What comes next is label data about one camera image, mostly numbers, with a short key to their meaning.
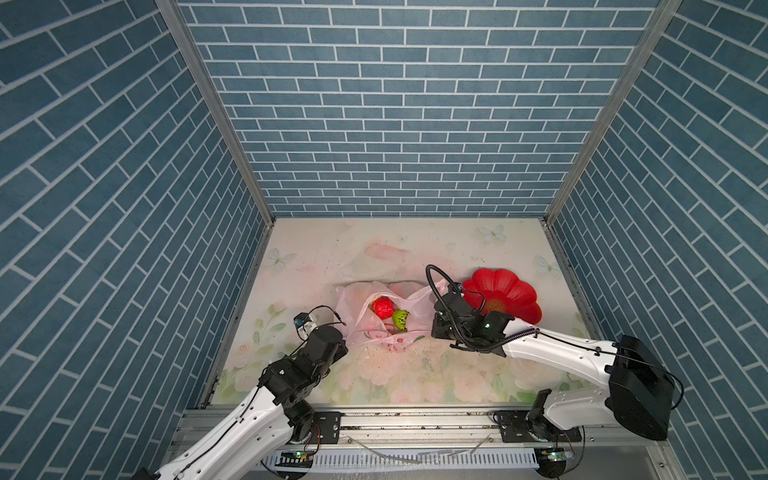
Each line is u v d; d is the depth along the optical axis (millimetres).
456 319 619
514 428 737
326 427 741
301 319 718
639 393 423
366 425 753
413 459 706
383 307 890
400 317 865
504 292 990
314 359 595
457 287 745
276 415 518
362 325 843
